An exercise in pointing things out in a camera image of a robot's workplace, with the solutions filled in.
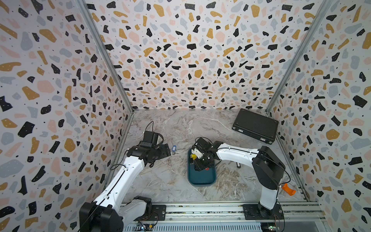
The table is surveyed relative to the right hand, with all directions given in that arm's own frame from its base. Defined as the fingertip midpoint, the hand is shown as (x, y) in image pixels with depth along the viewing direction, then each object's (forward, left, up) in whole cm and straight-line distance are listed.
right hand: (196, 167), depth 87 cm
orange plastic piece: (-11, -53, -5) cm, 54 cm away
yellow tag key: (+8, +2, -1) cm, 8 cm away
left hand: (+4, +17, +12) cm, 21 cm away
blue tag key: (+14, +16, -3) cm, 21 cm away
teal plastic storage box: (-6, -6, -1) cm, 8 cm away
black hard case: (+31, -44, +2) cm, 54 cm away
